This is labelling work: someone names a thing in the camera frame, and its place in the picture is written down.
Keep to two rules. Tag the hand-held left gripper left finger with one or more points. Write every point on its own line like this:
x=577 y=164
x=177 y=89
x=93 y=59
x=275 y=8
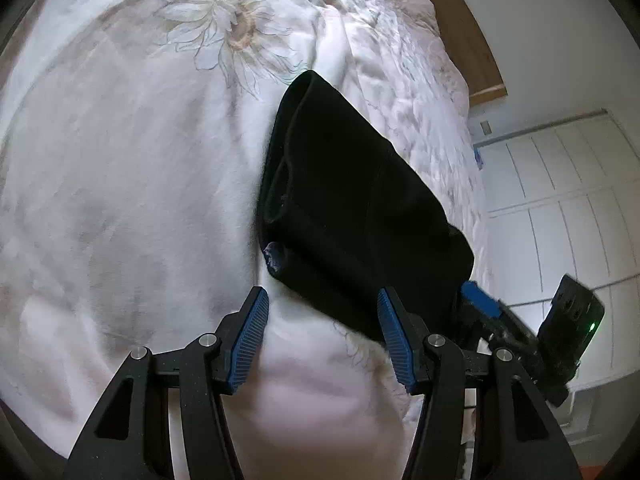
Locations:
x=247 y=340

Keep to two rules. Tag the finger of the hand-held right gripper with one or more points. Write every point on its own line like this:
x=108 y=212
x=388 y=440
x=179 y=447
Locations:
x=480 y=300

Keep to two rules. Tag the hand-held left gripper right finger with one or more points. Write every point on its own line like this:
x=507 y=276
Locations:
x=395 y=340

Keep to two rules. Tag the black pants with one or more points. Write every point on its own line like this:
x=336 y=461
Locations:
x=350 y=200

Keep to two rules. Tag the blue patterned packet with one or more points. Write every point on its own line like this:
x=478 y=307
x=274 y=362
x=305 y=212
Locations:
x=480 y=157

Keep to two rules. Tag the white wardrobe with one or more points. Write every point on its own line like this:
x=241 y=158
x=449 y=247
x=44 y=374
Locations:
x=560 y=175

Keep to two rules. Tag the floral white quilt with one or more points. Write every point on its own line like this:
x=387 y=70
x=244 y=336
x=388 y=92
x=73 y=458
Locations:
x=125 y=185

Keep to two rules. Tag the wooden bed headboard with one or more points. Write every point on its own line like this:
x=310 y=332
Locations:
x=470 y=45

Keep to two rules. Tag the beige wall socket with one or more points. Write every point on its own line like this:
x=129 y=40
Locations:
x=486 y=127

